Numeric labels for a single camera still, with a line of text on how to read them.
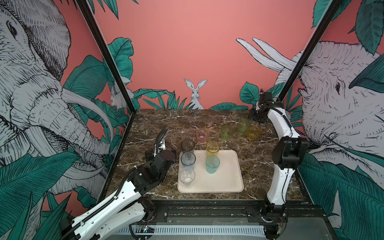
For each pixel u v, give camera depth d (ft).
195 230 2.30
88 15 2.35
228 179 2.84
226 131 3.48
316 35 2.57
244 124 3.28
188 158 2.84
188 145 2.86
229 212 2.49
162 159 1.72
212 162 2.97
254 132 3.48
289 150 1.79
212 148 2.75
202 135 3.39
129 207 1.96
